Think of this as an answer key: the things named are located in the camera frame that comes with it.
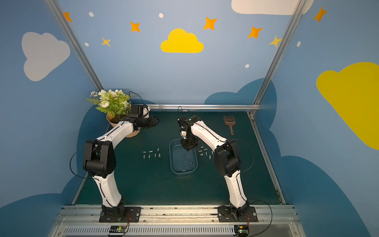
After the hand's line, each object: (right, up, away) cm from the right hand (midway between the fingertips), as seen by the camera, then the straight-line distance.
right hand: (191, 147), depth 90 cm
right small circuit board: (+26, -40, -17) cm, 51 cm away
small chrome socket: (-28, -7, +5) cm, 29 cm away
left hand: (-23, +18, +6) cm, 30 cm away
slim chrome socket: (-23, -3, +8) cm, 24 cm away
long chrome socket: (+12, -7, +5) cm, 15 cm away
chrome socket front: (-31, -7, +5) cm, 32 cm away
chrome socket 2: (-24, -6, +5) cm, 25 cm away
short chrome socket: (+7, -6, +6) cm, 11 cm away
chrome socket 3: (-21, -6, +5) cm, 22 cm away
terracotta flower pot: (-52, +16, +8) cm, 55 cm away
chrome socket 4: (+6, -4, +8) cm, 11 cm away
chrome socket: (-31, -4, +6) cm, 32 cm away
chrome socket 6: (+10, -3, +8) cm, 13 cm away
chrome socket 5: (+10, -5, +8) cm, 14 cm away
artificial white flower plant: (-44, +27, -5) cm, 52 cm away
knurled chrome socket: (-27, -4, +7) cm, 28 cm away
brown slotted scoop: (+31, +17, +24) cm, 43 cm away
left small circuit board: (-36, -38, -19) cm, 56 cm away
